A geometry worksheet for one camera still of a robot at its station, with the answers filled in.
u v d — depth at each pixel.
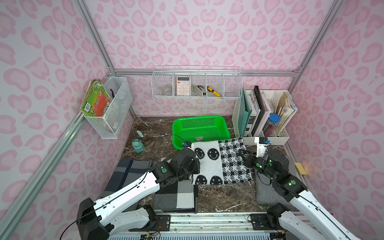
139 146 0.94
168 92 0.97
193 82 1.01
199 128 1.10
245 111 0.81
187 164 0.56
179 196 0.80
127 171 0.88
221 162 0.75
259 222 0.72
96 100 0.72
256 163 0.63
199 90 0.95
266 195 0.78
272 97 1.01
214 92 0.98
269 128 0.98
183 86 0.95
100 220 0.39
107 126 0.73
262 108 0.83
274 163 0.54
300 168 0.95
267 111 0.82
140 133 0.84
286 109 0.88
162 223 0.73
